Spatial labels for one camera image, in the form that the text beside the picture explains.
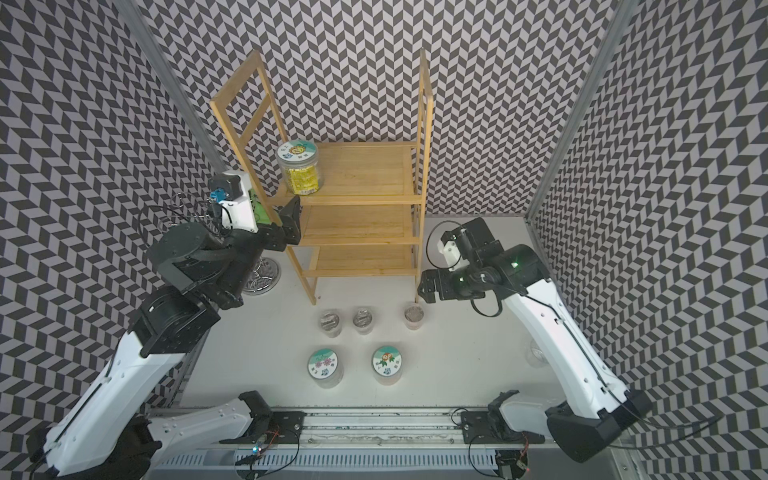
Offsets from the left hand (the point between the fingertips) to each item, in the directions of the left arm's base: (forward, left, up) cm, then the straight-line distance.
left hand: (274, 200), depth 53 cm
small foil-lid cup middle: (-3, -12, -43) cm, 45 cm away
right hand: (-7, -32, -23) cm, 40 cm away
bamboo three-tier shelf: (+13, -14, -20) cm, 28 cm away
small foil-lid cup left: (-5, -3, -42) cm, 43 cm away
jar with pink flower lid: (-17, -4, -41) cm, 45 cm away
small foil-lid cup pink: (-2, -26, -44) cm, 52 cm away
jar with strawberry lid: (-16, -19, -42) cm, 49 cm away
